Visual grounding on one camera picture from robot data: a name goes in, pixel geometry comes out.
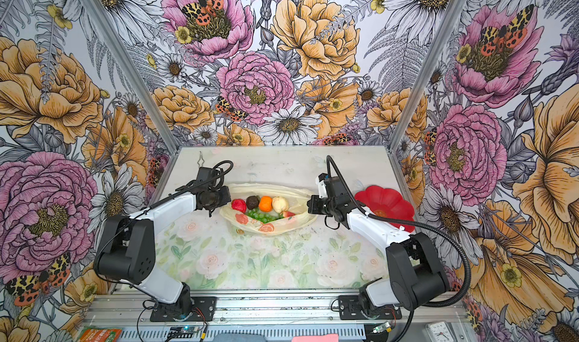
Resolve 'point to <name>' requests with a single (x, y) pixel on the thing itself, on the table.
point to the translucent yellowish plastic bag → (300, 201)
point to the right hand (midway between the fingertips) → (308, 209)
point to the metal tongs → (200, 157)
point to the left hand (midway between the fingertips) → (226, 203)
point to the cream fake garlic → (280, 204)
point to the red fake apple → (239, 204)
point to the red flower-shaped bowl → (381, 201)
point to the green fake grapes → (264, 217)
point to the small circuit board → (182, 331)
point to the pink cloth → (324, 338)
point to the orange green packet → (106, 334)
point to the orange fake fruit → (265, 203)
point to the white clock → (439, 331)
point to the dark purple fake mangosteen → (252, 202)
